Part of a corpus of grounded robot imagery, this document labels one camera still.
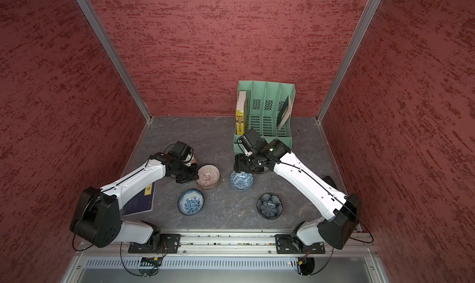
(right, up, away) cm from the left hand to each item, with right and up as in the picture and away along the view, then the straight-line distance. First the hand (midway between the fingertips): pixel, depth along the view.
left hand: (197, 180), depth 85 cm
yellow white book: (+20, +32, +3) cm, 38 cm away
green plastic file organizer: (+39, +40, +33) cm, 65 cm away
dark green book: (+46, +34, +20) cm, 61 cm away
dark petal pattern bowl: (+34, -12, -1) cm, 36 cm away
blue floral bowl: (-3, -10, 0) cm, 11 cm away
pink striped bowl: (+4, +5, +5) cm, 8 cm away
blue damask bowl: (+21, -2, +7) cm, 22 cm away
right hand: (+21, +7, -12) cm, 24 cm away
